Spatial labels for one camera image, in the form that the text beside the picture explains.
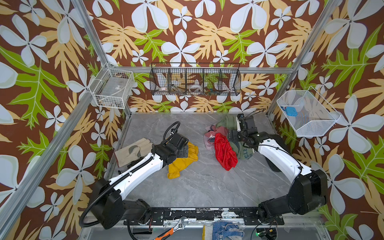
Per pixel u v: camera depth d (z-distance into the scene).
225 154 0.86
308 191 0.42
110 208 0.39
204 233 0.70
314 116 0.78
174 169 0.86
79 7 0.68
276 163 0.52
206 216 0.75
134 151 0.97
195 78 0.96
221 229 0.69
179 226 0.72
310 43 0.80
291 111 0.86
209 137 1.00
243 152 0.93
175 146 0.61
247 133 0.64
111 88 0.86
